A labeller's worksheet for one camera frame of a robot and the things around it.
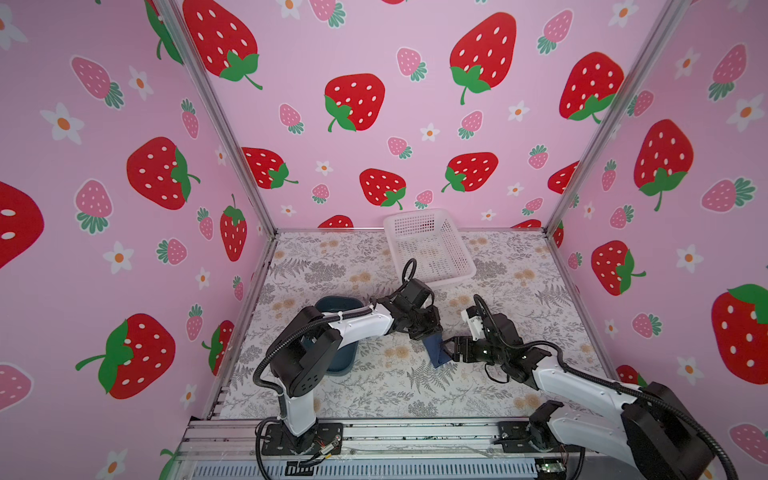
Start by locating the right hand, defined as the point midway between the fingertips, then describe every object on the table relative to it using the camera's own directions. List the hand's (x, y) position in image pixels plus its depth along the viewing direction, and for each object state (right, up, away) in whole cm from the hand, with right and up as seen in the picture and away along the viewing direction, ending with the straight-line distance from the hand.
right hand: (446, 345), depth 84 cm
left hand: (+1, +5, +1) cm, 5 cm away
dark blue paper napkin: (-2, -2, +3) cm, 4 cm away
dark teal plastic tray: (-29, -3, -1) cm, 29 cm away
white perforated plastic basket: (0, +33, +35) cm, 48 cm away
